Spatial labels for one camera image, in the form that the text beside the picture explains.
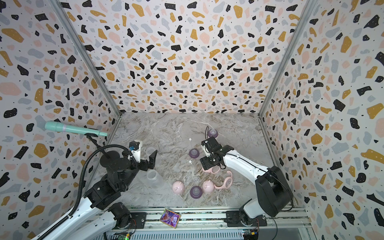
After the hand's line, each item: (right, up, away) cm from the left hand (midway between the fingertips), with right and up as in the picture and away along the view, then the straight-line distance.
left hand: (150, 148), depth 71 cm
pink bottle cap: (+12, -22, +10) cm, 27 cm away
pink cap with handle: (+29, -12, +8) cm, 33 cm away
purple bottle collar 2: (+20, -7, +26) cm, 33 cm away
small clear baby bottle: (0, -17, +6) cm, 19 cm away
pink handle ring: (+37, -23, +11) cm, 45 cm away
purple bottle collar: (+32, +7, +21) cm, 39 cm away
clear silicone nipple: (+22, -20, +14) cm, 33 cm away
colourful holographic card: (+9, -34, +2) cm, 36 cm away
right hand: (+29, -10, +16) cm, 35 cm away
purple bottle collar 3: (+22, -25, +10) cm, 35 cm away
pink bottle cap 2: (+28, -22, +10) cm, 37 cm away
